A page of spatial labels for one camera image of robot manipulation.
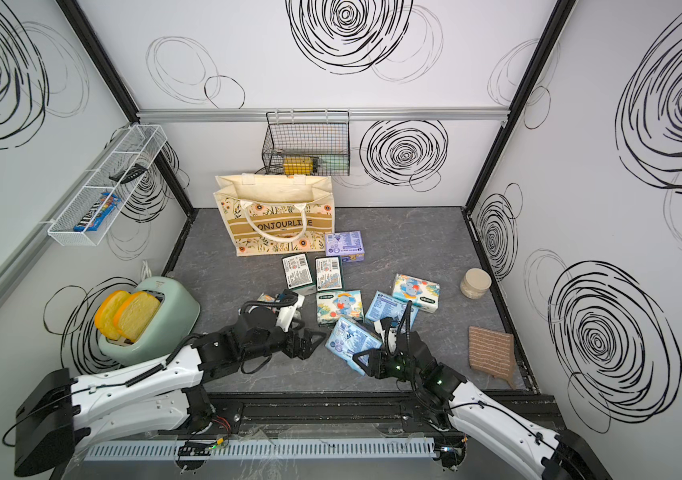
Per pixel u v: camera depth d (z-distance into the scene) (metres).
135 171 0.81
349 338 0.79
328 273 0.94
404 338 0.61
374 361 0.72
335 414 0.76
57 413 0.40
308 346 0.67
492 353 0.83
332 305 0.88
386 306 0.87
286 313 0.68
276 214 0.96
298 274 0.94
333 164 0.87
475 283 0.92
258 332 0.57
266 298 0.89
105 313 0.68
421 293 0.91
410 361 0.61
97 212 0.67
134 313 0.70
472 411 0.55
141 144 0.92
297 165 0.87
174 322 0.76
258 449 0.96
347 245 1.02
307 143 0.99
